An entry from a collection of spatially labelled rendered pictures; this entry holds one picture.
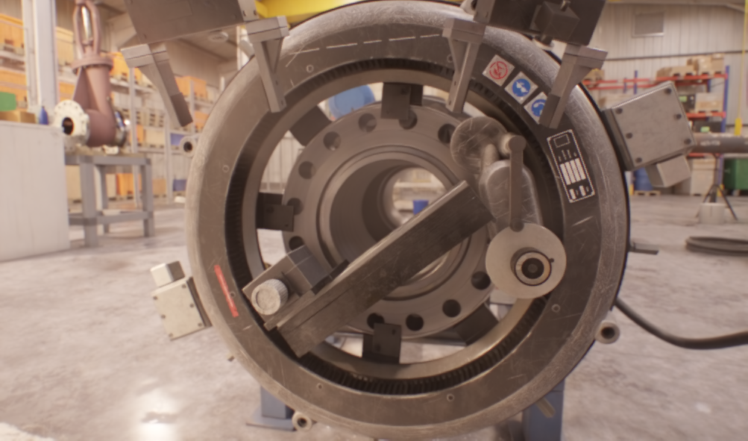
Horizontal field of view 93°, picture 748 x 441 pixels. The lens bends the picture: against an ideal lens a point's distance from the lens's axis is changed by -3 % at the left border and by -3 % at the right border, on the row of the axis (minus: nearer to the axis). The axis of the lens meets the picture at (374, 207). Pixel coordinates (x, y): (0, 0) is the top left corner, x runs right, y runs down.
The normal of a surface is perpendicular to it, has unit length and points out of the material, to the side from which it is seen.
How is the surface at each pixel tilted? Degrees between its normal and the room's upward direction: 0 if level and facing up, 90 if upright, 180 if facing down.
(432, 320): 90
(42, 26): 90
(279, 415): 90
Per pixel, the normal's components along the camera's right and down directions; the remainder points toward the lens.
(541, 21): -0.98, -0.10
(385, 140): -0.18, 0.08
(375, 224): 0.02, -0.04
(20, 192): 0.96, 0.03
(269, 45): -0.09, 0.47
